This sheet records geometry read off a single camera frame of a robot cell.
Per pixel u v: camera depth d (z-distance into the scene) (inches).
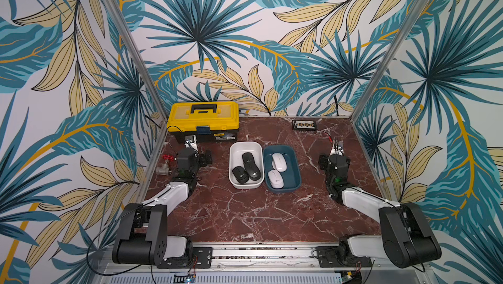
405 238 16.3
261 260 29.3
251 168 37.0
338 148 29.2
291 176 37.4
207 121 37.0
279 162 38.5
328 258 28.8
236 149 39.7
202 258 28.8
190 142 29.9
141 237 16.4
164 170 36.4
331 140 43.3
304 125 44.7
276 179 35.8
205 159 32.1
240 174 36.4
